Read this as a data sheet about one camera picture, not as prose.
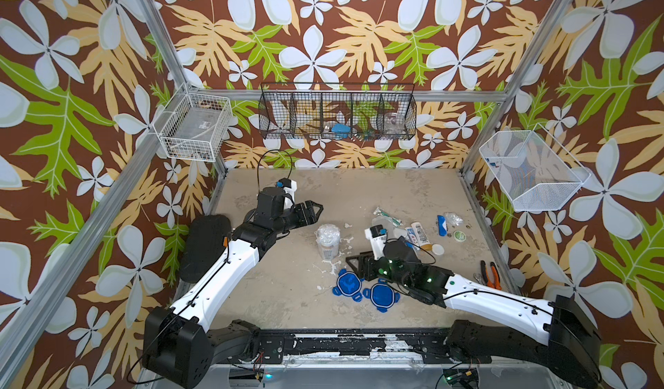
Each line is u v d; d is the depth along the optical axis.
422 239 0.96
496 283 0.86
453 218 0.99
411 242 0.96
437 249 0.95
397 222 1.01
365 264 0.67
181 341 0.39
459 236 0.98
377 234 0.68
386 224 0.99
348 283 0.86
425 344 0.76
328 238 0.81
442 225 1.01
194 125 0.86
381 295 0.85
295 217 0.69
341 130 0.94
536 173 0.82
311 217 0.69
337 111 0.98
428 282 0.57
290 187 0.72
